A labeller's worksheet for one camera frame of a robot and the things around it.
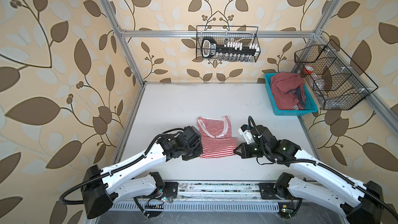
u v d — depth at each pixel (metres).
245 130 0.69
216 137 0.91
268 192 0.72
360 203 0.39
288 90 1.07
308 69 0.81
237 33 0.91
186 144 0.59
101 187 0.39
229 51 0.85
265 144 0.57
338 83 0.72
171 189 0.74
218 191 0.75
